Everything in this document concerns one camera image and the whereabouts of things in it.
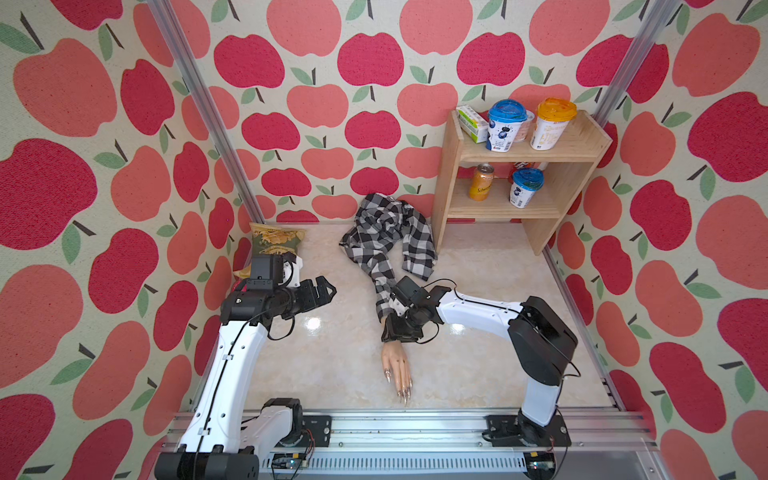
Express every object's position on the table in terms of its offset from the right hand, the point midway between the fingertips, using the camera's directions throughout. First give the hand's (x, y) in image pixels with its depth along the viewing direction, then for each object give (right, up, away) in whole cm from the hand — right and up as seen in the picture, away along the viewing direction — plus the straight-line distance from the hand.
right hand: (386, 344), depth 86 cm
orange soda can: (+30, +49, +8) cm, 58 cm away
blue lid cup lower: (+43, +48, +5) cm, 65 cm away
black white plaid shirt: (-2, +38, +26) cm, 46 cm away
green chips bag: (-41, +31, +19) cm, 55 cm away
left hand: (-16, +15, -12) cm, 25 cm away
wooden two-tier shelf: (+56, +53, +5) cm, 78 cm away
